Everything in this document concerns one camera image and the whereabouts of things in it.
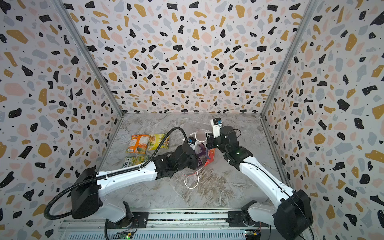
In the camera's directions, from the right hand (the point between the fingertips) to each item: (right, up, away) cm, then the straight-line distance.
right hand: (204, 131), depth 77 cm
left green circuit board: (-38, -49, -6) cm, 62 cm away
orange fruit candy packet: (-44, -9, +23) cm, 51 cm away
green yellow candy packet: (-44, -19, +14) cm, 49 cm away
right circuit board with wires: (+23, -50, -5) cm, 55 cm away
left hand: (-2, -12, 0) cm, 12 cm away
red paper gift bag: (-7, -29, +10) cm, 32 cm away
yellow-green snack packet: (-33, -6, +23) cm, 41 cm away
